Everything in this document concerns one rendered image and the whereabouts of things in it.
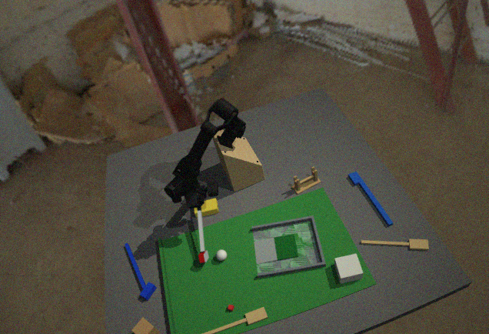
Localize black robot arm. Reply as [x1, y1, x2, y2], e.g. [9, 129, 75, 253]
[164, 98, 246, 209]

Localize white golf ball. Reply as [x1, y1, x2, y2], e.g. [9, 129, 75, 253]
[216, 249, 227, 261]

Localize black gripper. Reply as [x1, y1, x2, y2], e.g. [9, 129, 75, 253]
[172, 180, 218, 203]

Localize green putting mat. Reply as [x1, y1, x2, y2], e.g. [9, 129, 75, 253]
[163, 188, 377, 334]

